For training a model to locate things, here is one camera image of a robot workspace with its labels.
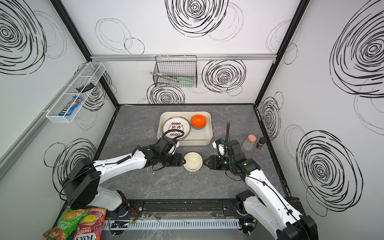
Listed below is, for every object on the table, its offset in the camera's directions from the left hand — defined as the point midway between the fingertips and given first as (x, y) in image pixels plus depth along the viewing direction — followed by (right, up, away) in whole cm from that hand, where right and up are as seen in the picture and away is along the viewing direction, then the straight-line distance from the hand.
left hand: (185, 163), depth 82 cm
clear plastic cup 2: (-26, +14, +21) cm, 36 cm away
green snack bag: (-50, -23, -18) cm, 58 cm away
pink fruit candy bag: (-42, -24, -15) cm, 50 cm away
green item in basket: (-1, +46, +5) cm, 47 cm away
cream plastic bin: (+7, +12, +20) cm, 24 cm away
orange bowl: (+8, +22, +23) cm, 33 cm away
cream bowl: (+5, -1, +7) cm, 9 cm away
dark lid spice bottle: (+46, +11, +7) cm, 48 cm away
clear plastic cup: (+22, +21, +21) cm, 37 cm away
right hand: (+11, +2, -6) cm, 12 cm away
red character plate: (-8, +22, +24) cm, 33 cm away
